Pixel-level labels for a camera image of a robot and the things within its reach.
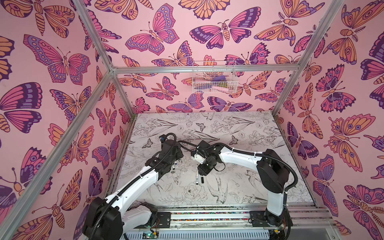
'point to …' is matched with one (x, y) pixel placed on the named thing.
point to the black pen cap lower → (202, 180)
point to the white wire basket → (214, 77)
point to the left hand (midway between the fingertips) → (180, 147)
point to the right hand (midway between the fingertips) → (201, 169)
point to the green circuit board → (150, 235)
